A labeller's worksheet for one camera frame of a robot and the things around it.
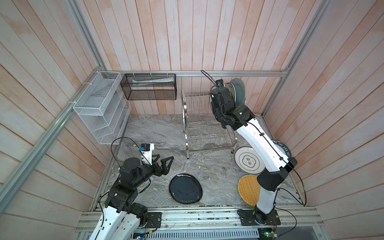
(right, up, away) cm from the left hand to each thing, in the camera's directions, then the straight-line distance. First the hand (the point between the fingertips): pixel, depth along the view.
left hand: (166, 160), depth 69 cm
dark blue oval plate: (+9, -19, +14) cm, 25 cm away
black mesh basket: (-17, +45, +35) cm, 60 cm away
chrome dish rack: (+20, +13, +35) cm, 43 cm away
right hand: (+27, +29, +2) cm, 40 cm away
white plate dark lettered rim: (+75, +2, +31) cm, 81 cm away
